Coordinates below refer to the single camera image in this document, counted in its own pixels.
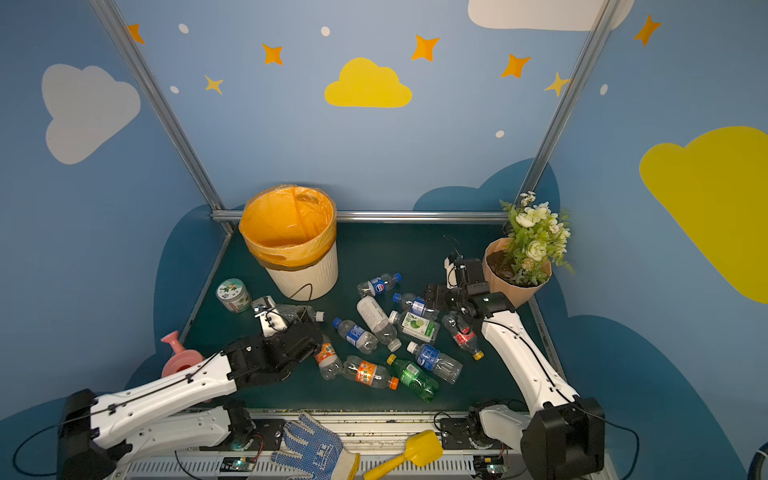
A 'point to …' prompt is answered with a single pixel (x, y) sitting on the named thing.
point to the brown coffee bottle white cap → (378, 322)
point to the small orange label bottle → (327, 359)
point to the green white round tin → (233, 294)
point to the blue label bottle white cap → (444, 366)
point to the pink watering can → (181, 358)
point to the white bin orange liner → (291, 231)
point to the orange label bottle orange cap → (354, 368)
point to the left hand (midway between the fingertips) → (301, 319)
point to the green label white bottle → (416, 325)
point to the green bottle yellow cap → (413, 379)
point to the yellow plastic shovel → (422, 447)
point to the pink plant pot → (508, 272)
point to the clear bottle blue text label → (416, 306)
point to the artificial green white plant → (538, 241)
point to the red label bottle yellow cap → (464, 338)
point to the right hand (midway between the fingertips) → (443, 289)
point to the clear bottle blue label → (356, 336)
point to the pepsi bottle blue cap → (379, 284)
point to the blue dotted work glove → (321, 456)
